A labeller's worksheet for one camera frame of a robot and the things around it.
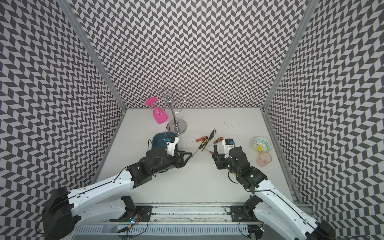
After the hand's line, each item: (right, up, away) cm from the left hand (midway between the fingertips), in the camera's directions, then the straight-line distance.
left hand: (188, 155), depth 74 cm
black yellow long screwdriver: (+13, +7, +26) cm, 30 cm away
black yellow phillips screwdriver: (+8, +3, +22) cm, 24 cm away
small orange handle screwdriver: (+4, +5, +25) cm, 26 cm away
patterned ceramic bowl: (+46, +2, +22) cm, 51 cm away
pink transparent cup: (+45, -6, +15) cm, 47 cm away
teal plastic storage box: (-20, +6, +18) cm, 27 cm away
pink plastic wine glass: (-21, +21, +24) cm, 39 cm away
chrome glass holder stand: (-8, +30, +8) cm, 32 cm away
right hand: (+13, -3, +4) cm, 14 cm away
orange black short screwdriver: (+19, +5, +25) cm, 32 cm away
